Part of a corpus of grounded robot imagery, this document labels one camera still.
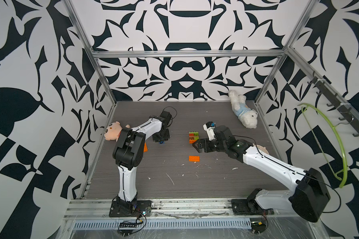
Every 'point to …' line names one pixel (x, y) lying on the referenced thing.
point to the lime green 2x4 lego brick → (193, 132)
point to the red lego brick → (191, 135)
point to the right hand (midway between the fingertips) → (198, 141)
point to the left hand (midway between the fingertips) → (162, 136)
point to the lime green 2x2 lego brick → (196, 138)
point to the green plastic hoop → (336, 177)
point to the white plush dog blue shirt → (248, 117)
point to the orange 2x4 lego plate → (194, 158)
